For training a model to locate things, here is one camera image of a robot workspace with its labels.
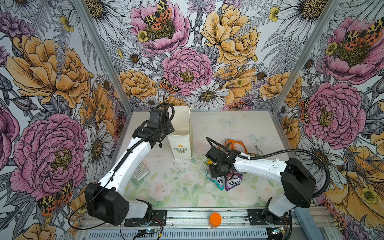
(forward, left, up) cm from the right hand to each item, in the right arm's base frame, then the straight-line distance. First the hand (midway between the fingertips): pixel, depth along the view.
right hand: (216, 177), depth 83 cm
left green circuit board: (-23, +32, -4) cm, 40 cm away
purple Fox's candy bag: (-2, -9, +1) cm, 9 cm away
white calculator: (+6, +43, -3) cm, 44 cm away
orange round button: (-20, +3, +4) cm, 20 cm away
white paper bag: (+13, +18, +18) cm, 29 cm away
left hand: (+18, +25, +19) cm, 36 cm away
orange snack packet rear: (+19, -12, +3) cm, 23 cm away
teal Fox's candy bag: (-3, 0, +4) cm, 5 cm away
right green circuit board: (-24, -28, -5) cm, 37 cm away
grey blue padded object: (-22, -41, -2) cm, 46 cm away
